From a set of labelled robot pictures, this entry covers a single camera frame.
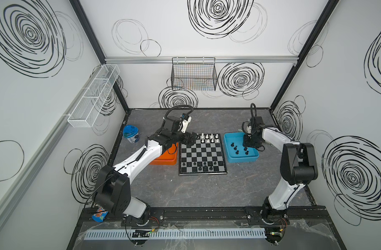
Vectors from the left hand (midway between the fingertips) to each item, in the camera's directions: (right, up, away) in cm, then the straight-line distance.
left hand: (192, 132), depth 83 cm
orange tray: (-14, -15, +9) cm, 23 cm away
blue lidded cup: (-37, -1, +11) cm, 39 cm away
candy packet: (-44, -39, -10) cm, 60 cm away
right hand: (+33, -8, +12) cm, 36 cm away
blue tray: (+27, -13, +13) cm, 33 cm away
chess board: (+8, -15, +10) cm, 20 cm away
